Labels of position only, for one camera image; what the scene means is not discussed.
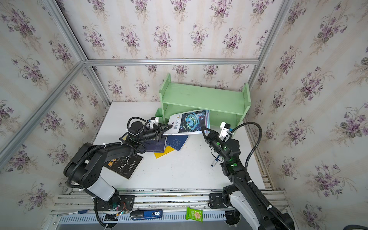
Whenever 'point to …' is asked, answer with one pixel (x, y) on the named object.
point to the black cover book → (124, 166)
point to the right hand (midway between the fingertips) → (199, 129)
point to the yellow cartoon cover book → (167, 150)
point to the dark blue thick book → (153, 146)
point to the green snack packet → (197, 214)
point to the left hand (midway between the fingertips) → (172, 128)
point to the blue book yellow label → (177, 142)
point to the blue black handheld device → (141, 214)
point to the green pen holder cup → (158, 113)
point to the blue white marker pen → (215, 160)
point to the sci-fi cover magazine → (189, 122)
